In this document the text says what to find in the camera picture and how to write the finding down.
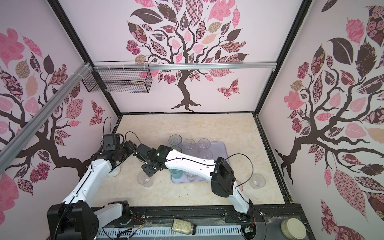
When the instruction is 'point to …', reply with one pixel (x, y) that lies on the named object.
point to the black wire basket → (118, 77)
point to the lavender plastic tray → (218, 149)
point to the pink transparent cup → (240, 187)
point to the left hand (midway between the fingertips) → (134, 149)
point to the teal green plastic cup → (177, 174)
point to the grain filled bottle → (183, 227)
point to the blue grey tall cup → (175, 139)
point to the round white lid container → (293, 229)
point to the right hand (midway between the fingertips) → (150, 165)
